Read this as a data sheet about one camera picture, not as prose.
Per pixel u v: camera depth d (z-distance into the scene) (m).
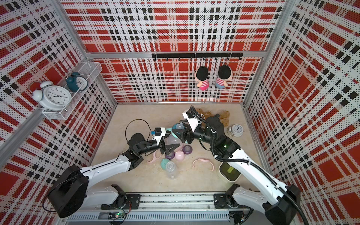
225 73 0.92
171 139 0.72
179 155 0.88
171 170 0.73
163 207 0.73
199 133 0.57
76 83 0.72
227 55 0.89
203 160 0.84
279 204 0.37
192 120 0.55
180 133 0.62
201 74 0.94
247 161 0.45
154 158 0.86
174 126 0.64
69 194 0.41
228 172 0.78
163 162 0.84
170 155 0.90
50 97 0.62
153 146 0.66
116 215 0.70
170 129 0.65
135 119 0.58
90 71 0.90
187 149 0.93
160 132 0.61
